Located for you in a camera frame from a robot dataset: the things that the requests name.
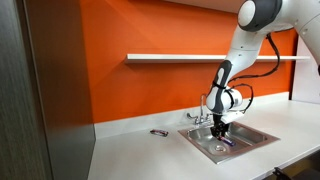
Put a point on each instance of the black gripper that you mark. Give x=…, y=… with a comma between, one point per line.
x=219, y=122

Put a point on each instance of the purple protein bar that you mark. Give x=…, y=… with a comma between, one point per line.
x=229, y=142

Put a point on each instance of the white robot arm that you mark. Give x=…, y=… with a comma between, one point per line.
x=240, y=53

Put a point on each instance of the round sink drain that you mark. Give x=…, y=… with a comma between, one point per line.
x=220, y=148

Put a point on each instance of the stainless steel sink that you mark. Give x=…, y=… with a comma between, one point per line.
x=246, y=136

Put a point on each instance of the red dark snack bar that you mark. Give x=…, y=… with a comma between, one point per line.
x=159, y=132

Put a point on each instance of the chrome faucet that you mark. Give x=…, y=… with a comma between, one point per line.
x=201, y=113

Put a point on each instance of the white side panel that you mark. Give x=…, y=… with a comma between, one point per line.
x=308, y=73

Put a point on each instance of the white high shelf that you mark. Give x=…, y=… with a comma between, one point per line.
x=206, y=5

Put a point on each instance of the dark wood cabinet panel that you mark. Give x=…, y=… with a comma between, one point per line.
x=43, y=93

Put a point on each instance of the white wall shelf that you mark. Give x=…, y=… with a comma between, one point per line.
x=173, y=58

